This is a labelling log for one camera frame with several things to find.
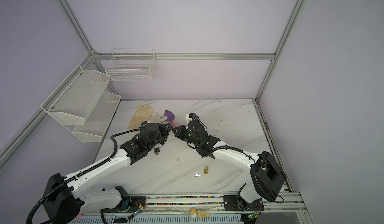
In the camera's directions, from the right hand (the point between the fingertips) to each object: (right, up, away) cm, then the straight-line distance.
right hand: (169, 130), depth 75 cm
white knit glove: (-13, +4, +31) cm, 34 cm away
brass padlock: (+20, -25, +9) cm, 33 cm away
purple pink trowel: (-6, +6, +36) cm, 36 cm away
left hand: (+1, +2, +2) cm, 3 cm away
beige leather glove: (-26, +8, +36) cm, 45 cm away
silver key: (+14, -26, +8) cm, 31 cm away
